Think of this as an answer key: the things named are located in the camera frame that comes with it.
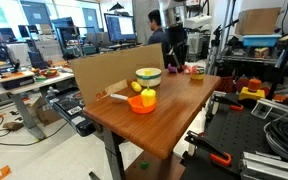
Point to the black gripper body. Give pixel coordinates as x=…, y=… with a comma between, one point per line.
x=177, y=41

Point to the pink stuffed bunny toy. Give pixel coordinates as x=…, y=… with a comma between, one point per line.
x=191, y=69

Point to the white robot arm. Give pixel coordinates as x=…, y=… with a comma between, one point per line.
x=197, y=21

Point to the purple toy eggplant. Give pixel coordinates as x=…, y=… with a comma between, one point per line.
x=172, y=69

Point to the yellow green tin can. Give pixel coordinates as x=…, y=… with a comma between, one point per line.
x=197, y=74

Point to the person in dark shirt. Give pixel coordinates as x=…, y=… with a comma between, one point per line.
x=158, y=31

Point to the white bowl teal stripe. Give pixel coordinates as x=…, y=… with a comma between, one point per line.
x=148, y=77

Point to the yellow toy bell pepper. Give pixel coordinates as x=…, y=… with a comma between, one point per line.
x=148, y=96

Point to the yellow toy lemon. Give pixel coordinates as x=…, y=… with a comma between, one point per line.
x=136, y=86

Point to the orange toy pan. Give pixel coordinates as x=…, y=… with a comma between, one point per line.
x=140, y=104

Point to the brown cardboard sheet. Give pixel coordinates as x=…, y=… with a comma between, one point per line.
x=117, y=71

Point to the computer monitor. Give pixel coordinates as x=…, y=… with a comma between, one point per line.
x=120, y=27

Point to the metal storage shelf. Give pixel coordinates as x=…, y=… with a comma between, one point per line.
x=250, y=58

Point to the yellow emergency stop box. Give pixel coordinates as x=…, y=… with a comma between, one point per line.
x=252, y=90

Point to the brown cardboard box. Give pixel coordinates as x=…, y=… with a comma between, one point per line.
x=257, y=20

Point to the blue plastic bin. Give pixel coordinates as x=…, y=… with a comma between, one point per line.
x=261, y=40

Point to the black perforated board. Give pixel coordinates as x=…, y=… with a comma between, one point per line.
x=240, y=133

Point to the green ball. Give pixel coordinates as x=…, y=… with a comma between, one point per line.
x=144, y=164

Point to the black controller box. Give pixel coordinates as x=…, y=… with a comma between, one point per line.
x=70, y=111

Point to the aluminium extrusion bars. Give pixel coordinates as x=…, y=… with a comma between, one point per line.
x=270, y=166

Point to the small cardboard box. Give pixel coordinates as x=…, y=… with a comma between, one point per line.
x=45, y=115

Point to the white side table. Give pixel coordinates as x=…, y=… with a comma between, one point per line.
x=24, y=88

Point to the black camera stand pole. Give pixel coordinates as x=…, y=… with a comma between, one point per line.
x=285, y=50

